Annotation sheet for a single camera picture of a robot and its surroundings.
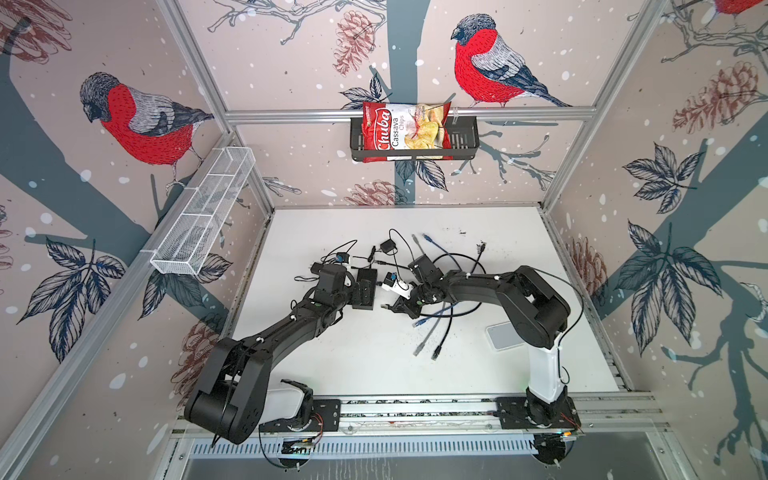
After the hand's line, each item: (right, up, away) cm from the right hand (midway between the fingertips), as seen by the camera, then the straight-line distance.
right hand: (393, 313), depth 93 cm
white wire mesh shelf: (-52, +31, -15) cm, 62 cm away
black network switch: (-8, +11, +6) cm, 15 cm away
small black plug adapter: (-2, +21, +14) cm, 25 cm away
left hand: (-11, +11, -4) cm, 16 cm away
